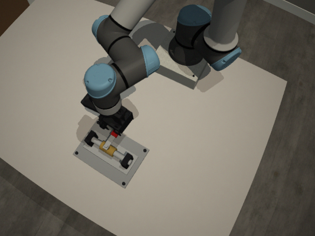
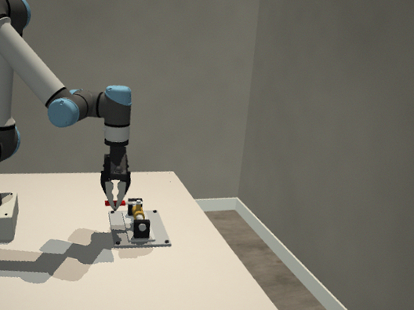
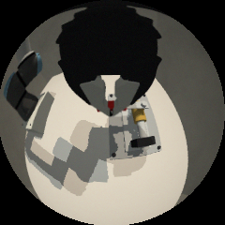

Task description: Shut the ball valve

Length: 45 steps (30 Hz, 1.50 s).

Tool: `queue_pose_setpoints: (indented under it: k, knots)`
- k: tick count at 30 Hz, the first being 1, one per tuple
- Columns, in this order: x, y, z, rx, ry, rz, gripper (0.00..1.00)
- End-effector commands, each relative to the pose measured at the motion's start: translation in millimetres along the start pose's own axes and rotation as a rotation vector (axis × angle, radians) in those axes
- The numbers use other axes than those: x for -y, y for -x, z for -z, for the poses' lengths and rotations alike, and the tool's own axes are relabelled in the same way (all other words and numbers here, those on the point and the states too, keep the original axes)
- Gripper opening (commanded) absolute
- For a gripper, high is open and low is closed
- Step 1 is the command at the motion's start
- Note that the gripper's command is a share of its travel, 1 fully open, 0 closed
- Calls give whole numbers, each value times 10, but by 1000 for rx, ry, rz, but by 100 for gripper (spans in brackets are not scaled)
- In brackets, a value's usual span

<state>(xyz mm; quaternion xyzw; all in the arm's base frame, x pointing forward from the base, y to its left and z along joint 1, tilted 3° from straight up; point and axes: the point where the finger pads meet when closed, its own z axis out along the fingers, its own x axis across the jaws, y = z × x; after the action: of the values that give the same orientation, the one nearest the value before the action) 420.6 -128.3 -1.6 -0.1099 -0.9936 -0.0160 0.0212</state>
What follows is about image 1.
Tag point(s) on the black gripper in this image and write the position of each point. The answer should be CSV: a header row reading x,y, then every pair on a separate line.
x,y
117,122

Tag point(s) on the ball valve with red lever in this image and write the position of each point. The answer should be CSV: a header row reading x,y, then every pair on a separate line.
x,y
109,151

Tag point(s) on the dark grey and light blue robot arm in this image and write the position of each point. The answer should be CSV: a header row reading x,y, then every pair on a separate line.
x,y
199,34

